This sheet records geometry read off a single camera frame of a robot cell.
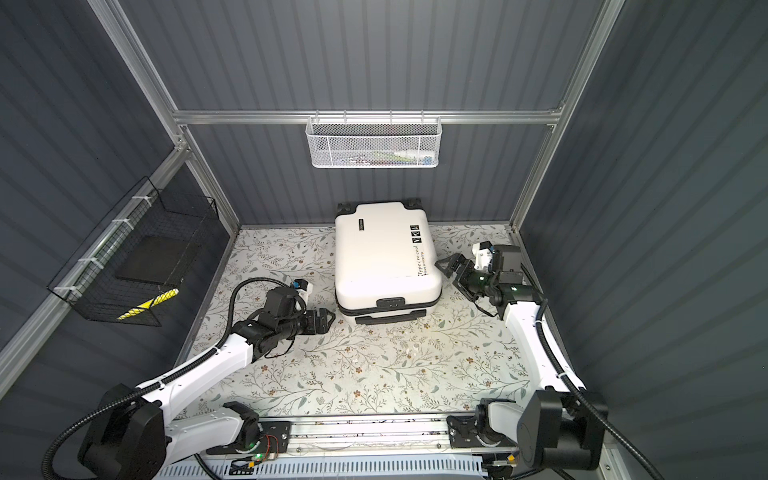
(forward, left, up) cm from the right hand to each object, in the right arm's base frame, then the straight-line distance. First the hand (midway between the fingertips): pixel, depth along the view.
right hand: (448, 274), depth 80 cm
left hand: (-6, +35, -11) cm, 38 cm away
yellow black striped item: (-14, +70, +8) cm, 72 cm away
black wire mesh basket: (0, +78, +11) cm, 79 cm away
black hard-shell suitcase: (+4, +17, 0) cm, 17 cm away
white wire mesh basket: (+69, +24, 0) cm, 73 cm away
